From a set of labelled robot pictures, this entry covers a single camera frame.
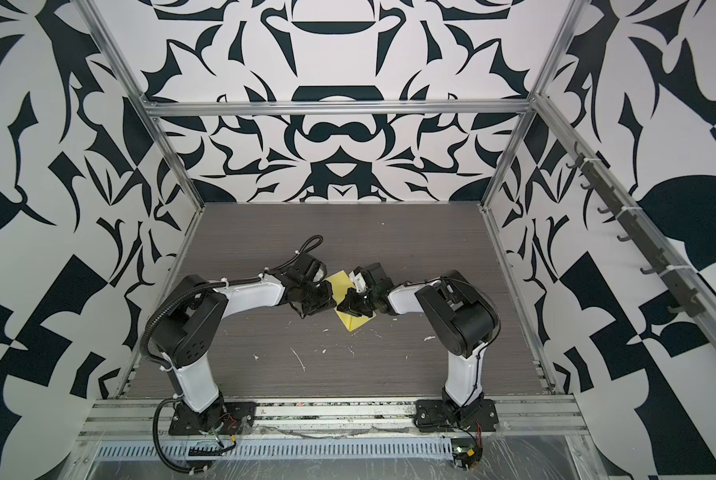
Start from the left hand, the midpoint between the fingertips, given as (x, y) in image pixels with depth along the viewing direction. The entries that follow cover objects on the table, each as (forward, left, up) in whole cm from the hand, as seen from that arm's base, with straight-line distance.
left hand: (342, 298), depth 91 cm
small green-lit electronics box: (-39, -29, -4) cm, 49 cm away
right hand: (-2, +1, -2) cm, 3 cm away
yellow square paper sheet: (+7, +1, -4) cm, 8 cm away
